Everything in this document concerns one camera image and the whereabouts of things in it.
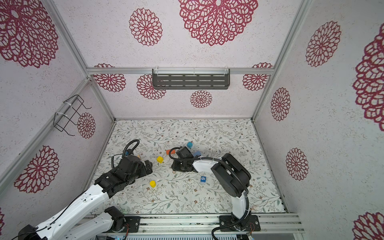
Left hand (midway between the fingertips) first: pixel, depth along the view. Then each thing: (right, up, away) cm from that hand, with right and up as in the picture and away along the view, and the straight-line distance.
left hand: (145, 169), depth 80 cm
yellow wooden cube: (+4, +2, +16) cm, 17 cm away
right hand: (+13, -1, +12) cm, 18 cm away
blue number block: (+32, -8, +7) cm, 33 cm away
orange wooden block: (+9, +7, +20) cm, 23 cm away
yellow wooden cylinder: (+3, -10, +5) cm, 11 cm away
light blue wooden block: (+29, +6, +21) cm, 36 cm away
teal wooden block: (+24, +11, +26) cm, 37 cm away
